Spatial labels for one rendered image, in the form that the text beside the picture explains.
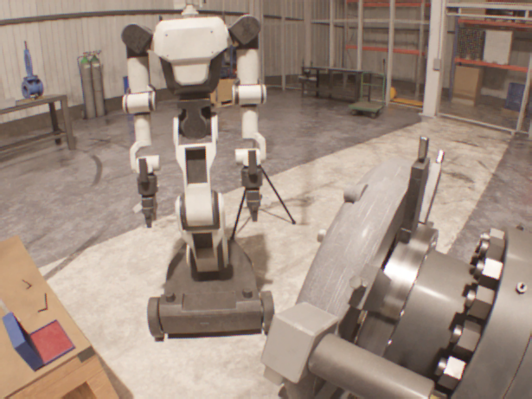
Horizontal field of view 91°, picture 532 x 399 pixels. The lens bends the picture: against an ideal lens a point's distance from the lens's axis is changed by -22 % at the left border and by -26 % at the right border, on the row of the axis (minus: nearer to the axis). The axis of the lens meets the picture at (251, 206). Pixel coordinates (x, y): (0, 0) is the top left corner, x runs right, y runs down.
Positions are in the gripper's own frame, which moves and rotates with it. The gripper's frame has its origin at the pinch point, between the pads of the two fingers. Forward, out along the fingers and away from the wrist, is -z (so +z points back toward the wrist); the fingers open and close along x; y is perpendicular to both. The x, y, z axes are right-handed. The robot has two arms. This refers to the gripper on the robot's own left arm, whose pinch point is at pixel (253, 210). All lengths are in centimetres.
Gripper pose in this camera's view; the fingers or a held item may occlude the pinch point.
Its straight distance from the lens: 141.8
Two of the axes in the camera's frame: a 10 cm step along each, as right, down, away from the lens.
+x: 1.0, 2.6, -9.6
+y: 9.9, -0.6, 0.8
